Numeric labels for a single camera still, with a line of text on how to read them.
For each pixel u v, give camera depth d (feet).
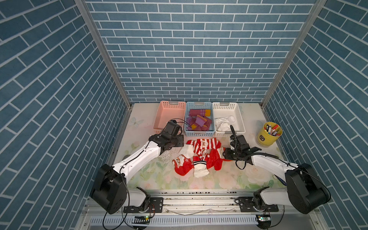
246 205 2.41
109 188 1.33
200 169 2.77
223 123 3.27
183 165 2.84
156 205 2.41
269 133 2.85
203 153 2.99
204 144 3.16
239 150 2.31
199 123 3.20
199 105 3.81
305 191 1.39
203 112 3.57
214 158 2.92
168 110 3.78
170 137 2.07
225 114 3.68
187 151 2.99
